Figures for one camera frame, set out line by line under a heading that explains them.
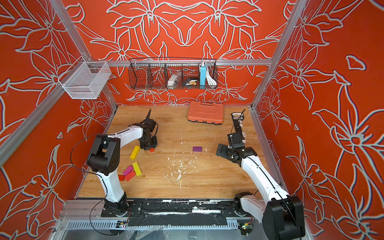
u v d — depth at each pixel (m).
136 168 0.86
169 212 0.73
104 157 0.51
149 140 0.81
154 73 1.00
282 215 0.39
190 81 0.87
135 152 0.92
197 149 0.95
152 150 0.93
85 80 0.92
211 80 0.91
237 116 1.11
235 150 0.61
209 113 1.09
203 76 0.88
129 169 0.85
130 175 0.83
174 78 0.93
